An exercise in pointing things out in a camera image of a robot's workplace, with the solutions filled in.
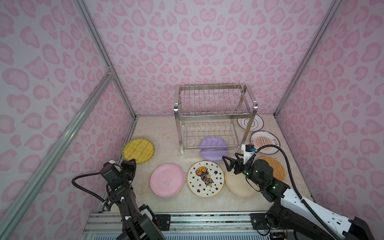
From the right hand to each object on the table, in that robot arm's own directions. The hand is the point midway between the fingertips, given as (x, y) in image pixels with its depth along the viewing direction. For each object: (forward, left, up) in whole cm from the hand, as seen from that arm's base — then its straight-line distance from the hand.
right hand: (228, 156), depth 75 cm
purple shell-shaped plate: (+16, +6, -20) cm, 26 cm away
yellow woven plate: (+8, +49, -8) cm, 50 cm away
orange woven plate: (-12, -17, +9) cm, 23 cm away
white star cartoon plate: (-5, +11, -18) cm, 22 cm away
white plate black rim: (+38, -29, -20) cm, 52 cm away
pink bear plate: (-6, +34, -20) cm, 40 cm away
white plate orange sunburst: (+26, -28, -21) cm, 43 cm away
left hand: (+1, +49, -5) cm, 50 cm away
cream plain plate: (-8, -7, -18) cm, 21 cm away
